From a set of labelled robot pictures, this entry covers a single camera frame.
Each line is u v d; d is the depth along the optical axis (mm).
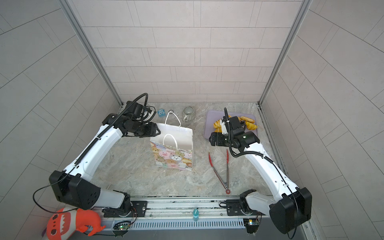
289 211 431
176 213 705
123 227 643
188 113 1073
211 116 1149
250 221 693
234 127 577
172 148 676
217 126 947
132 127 562
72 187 385
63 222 604
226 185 771
